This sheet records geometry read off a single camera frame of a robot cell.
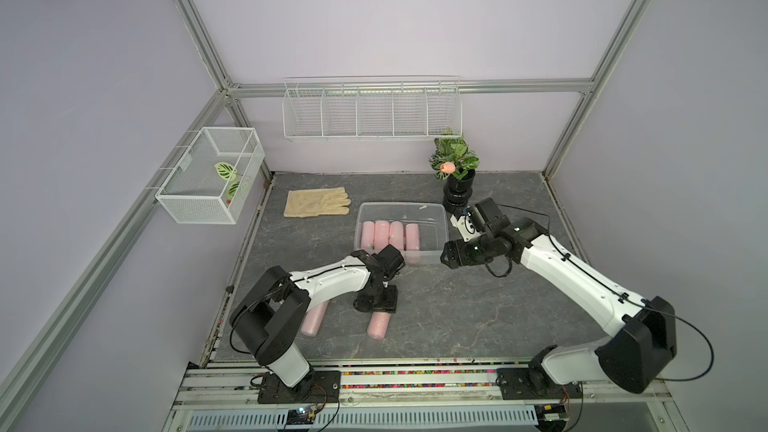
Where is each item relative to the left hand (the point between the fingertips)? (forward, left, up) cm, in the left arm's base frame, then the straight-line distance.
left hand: (385, 313), depth 83 cm
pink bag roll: (0, +20, 0) cm, 20 cm away
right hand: (+10, -19, +13) cm, 25 cm away
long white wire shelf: (+61, -15, +26) cm, 68 cm away
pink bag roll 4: (+24, -10, 0) cm, 26 cm away
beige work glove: (+45, +23, -2) cm, 50 cm away
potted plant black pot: (+37, -27, +7) cm, 47 cm away
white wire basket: (+32, +47, +24) cm, 61 cm away
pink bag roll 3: (+25, -5, +1) cm, 26 cm away
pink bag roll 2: (-4, +2, +1) cm, 4 cm away
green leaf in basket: (+32, +41, +27) cm, 59 cm away
